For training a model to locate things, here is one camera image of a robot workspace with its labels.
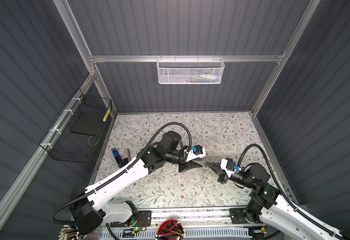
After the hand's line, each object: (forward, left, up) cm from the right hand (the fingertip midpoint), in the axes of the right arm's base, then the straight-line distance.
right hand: (209, 164), depth 63 cm
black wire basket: (+15, +64, +2) cm, 66 cm away
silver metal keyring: (-1, +2, -1) cm, 2 cm away
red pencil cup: (-22, +17, -18) cm, 33 cm away
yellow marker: (+29, +53, +2) cm, 60 cm away
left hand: (+2, +3, -1) cm, 4 cm away
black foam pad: (+21, +60, +3) cm, 63 cm away
